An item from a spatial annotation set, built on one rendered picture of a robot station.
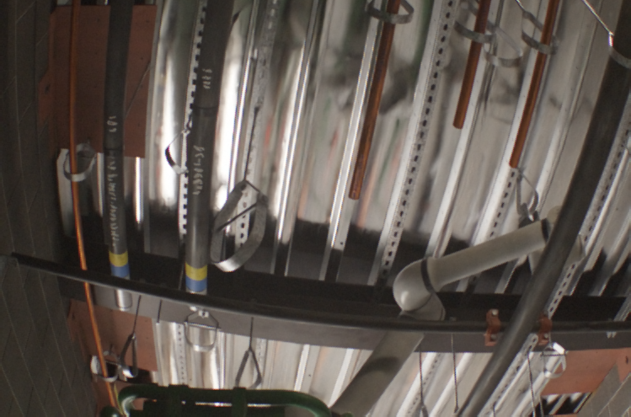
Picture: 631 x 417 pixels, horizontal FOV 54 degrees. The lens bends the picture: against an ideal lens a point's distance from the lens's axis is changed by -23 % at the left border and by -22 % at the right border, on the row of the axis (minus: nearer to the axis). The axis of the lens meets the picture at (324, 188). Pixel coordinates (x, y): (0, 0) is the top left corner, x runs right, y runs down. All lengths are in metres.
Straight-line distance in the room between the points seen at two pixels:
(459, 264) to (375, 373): 0.43
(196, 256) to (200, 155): 0.38
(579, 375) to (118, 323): 2.59
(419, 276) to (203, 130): 0.79
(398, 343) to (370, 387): 0.18
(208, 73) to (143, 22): 0.64
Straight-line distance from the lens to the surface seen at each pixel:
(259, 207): 2.13
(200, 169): 2.14
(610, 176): 2.65
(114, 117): 2.10
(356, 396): 2.33
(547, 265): 2.06
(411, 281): 2.36
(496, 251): 2.29
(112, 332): 3.68
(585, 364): 4.05
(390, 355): 2.38
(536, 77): 1.77
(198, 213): 2.25
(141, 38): 2.57
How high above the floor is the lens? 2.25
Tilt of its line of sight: 52 degrees up
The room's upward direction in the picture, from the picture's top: 2 degrees clockwise
